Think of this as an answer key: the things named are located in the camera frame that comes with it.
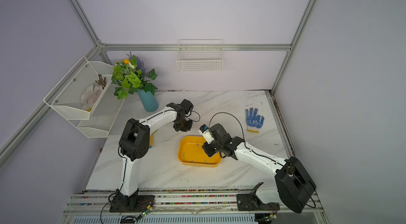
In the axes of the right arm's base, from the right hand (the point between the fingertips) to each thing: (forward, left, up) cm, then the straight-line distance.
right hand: (205, 147), depth 84 cm
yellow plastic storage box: (+1, +9, -9) cm, 13 cm away
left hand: (+15, +11, -5) cm, 19 cm away
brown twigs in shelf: (+27, +54, +25) cm, 65 cm away
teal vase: (+34, +38, +2) cm, 51 cm away
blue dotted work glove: (+21, -32, -8) cm, 40 cm away
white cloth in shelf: (+18, +57, +23) cm, 65 cm away
